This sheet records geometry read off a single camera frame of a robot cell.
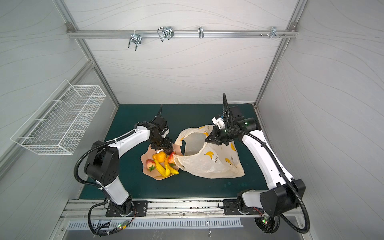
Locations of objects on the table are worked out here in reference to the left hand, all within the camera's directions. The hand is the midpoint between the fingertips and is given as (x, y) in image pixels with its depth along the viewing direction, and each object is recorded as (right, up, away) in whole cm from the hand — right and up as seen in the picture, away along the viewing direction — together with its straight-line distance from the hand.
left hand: (169, 145), depth 89 cm
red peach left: (-9, -9, -7) cm, 15 cm away
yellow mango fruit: (-5, -6, -3) cm, 8 cm away
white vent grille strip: (+12, -34, -19) cm, 41 cm away
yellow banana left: (0, -11, -13) cm, 17 cm away
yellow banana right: (+4, -11, -13) cm, 17 cm away
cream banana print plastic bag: (+19, -3, -19) cm, 27 cm away
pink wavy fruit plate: (-13, -5, -1) cm, 14 cm away
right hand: (+22, +8, -18) cm, 29 cm away
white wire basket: (-48, +13, -22) cm, 54 cm away
